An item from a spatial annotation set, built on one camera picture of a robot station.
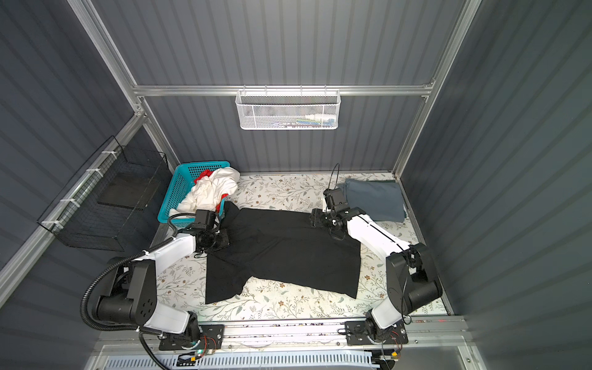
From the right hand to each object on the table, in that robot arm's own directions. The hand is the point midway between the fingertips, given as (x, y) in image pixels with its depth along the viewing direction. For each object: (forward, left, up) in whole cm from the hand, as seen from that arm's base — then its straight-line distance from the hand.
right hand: (317, 220), depth 89 cm
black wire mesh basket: (-5, +66, +18) cm, 69 cm away
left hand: (-5, +36, -7) cm, 37 cm away
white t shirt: (+19, +50, -3) cm, 53 cm away
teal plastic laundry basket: (+26, +65, -4) cm, 70 cm away
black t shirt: (-6, +15, -13) cm, 20 cm away
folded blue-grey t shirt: (+17, -30, -9) cm, 36 cm away
